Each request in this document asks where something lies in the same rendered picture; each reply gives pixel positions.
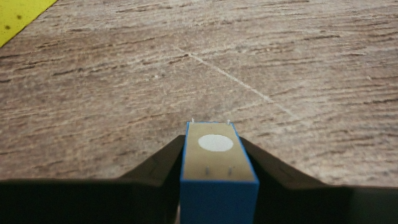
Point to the yellow sponge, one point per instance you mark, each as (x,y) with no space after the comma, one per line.
(15,15)

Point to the blue block with black patch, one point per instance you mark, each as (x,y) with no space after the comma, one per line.
(218,184)

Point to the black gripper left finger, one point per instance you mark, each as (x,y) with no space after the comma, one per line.
(153,200)

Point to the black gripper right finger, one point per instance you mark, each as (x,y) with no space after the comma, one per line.
(286,195)

